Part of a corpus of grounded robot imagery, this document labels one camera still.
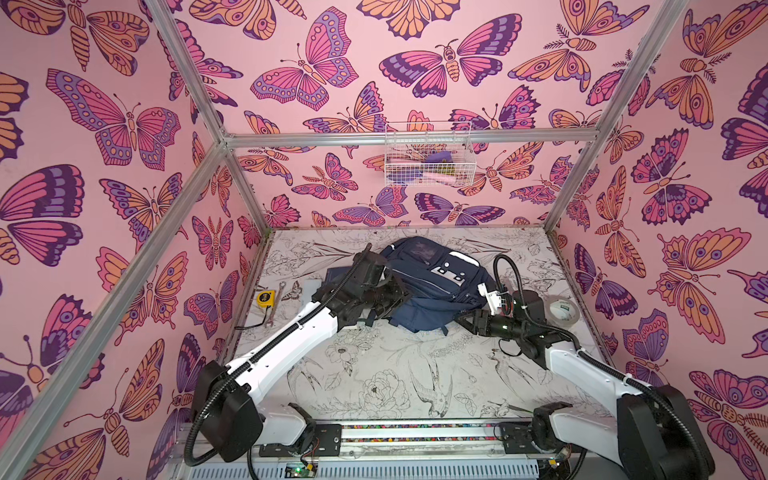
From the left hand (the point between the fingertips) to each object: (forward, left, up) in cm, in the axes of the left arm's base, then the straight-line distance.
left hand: (419, 290), depth 74 cm
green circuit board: (-35, +30, -26) cm, 53 cm away
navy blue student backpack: (+12, -8, -14) cm, 21 cm away
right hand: (-1, -12, -12) cm, 16 cm away
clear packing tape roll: (+7, -48, -24) cm, 54 cm away
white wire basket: (+46, -5, +10) cm, 47 cm away
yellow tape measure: (+11, +49, -21) cm, 54 cm away
